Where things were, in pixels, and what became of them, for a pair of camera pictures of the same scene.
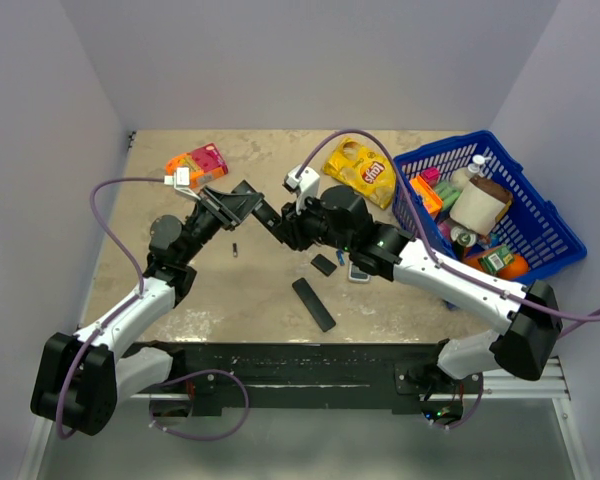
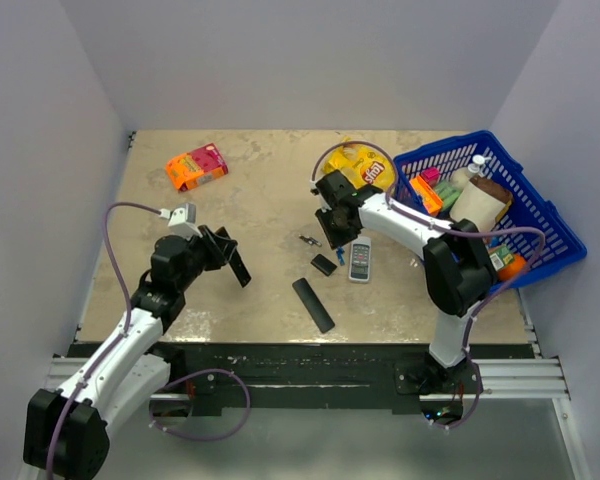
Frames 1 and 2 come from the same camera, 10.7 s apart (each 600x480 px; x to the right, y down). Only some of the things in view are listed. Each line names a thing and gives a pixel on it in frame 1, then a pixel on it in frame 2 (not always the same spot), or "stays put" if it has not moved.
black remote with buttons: (269, 218) to (240, 268)
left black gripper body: (207, 220) to (203, 254)
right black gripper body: (309, 226) to (337, 233)
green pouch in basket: (447, 193) stays put
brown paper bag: (480, 204) stays put
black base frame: (395, 375) stays put
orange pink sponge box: (203, 164) stays put
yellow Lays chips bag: (364, 168) stays put
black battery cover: (323, 264) stays put
